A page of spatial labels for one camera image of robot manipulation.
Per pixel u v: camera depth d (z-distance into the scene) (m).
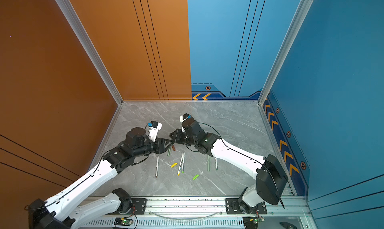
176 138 0.65
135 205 0.73
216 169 0.85
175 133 0.71
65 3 0.71
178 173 0.84
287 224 0.69
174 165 0.87
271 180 0.40
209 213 0.72
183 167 0.85
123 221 0.71
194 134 0.57
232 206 0.72
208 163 0.87
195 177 0.82
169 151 0.68
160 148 0.63
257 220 0.70
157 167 0.86
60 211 0.39
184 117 0.71
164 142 0.65
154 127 0.66
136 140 0.56
